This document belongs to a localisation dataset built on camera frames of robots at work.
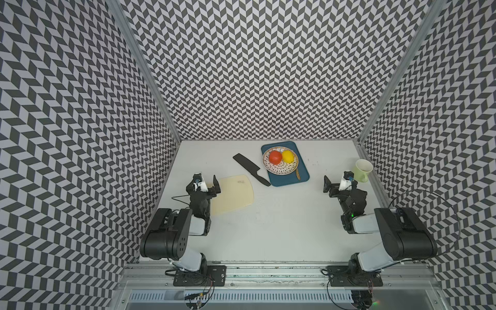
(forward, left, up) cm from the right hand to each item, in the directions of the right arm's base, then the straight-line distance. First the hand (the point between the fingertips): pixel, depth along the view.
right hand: (334, 178), depth 91 cm
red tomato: (+17, +27, -4) cm, 32 cm away
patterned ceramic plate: (+12, +23, -9) cm, 27 cm away
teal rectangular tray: (+5, +26, -10) cm, 28 cm away
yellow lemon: (+17, +20, -4) cm, 27 cm away
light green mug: (+7, -17, -2) cm, 19 cm away
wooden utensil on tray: (+8, +15, -9) cm, 19 cm away
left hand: (0, +62, +1) cm, 62 cm away
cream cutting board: (-1, +48, -12) cm, 49 cm away
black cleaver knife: (+15, +41, -11) cm, 45 cm away
